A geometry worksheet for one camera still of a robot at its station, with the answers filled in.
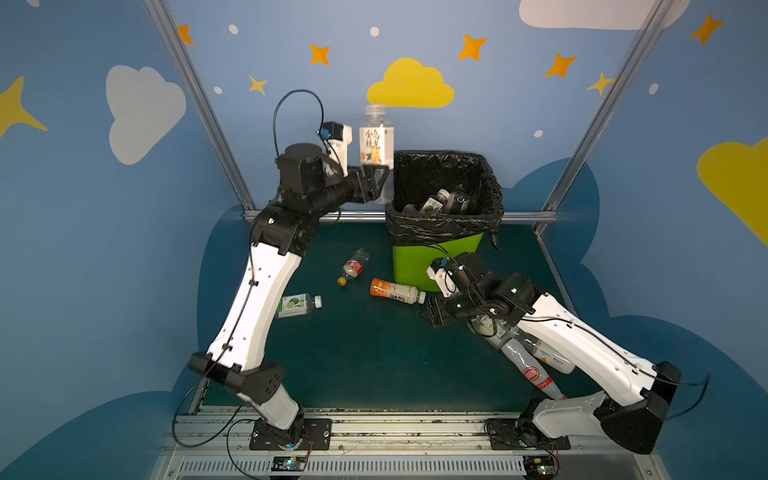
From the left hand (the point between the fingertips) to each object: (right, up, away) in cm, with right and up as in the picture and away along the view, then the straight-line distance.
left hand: (374, 170), depth 62 cm
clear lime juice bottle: (+18, -1, +34) cm, 39 cm away
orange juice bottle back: (+1, -29, +37) cm, 47 cm away
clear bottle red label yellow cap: (-9, -21, +42) cm, 48 cm away
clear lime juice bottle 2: (-26, -34, +33) cm, 54 cm away
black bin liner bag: (+13, +8, +31) cm, 35 cm away
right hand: (+13, -31, +11) cm, 35 cm away
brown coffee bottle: (+25, -1, +35) cm, 43 cm away
